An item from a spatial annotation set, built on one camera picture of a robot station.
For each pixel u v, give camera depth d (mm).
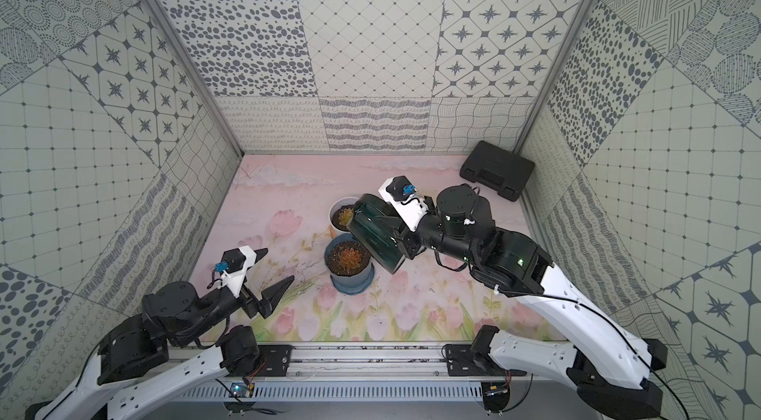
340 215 904
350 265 805
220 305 517
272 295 546
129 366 435
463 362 724
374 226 633
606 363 371
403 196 439
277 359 737
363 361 761
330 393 702
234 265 507
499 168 1106
